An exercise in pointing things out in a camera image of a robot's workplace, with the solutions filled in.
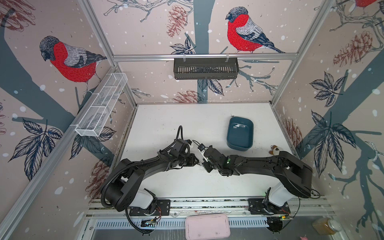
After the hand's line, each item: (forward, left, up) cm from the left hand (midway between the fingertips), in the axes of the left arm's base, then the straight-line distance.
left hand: (198, 162), depth 84 cm
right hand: (+1, -3, -2) cm, 3 cm away
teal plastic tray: (+23, -30, -5) cm, 38 cm away
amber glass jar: (-30, -54, +4) cm, 62 cm away
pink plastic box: (-30, -4, -3) cm, 30 cm away
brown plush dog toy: (+8, -48, -3) cm, 49 cm away
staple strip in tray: (+29, -33, -5) cm, 44 cm away
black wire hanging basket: (+59, -6, +24) cm, 64 cm away
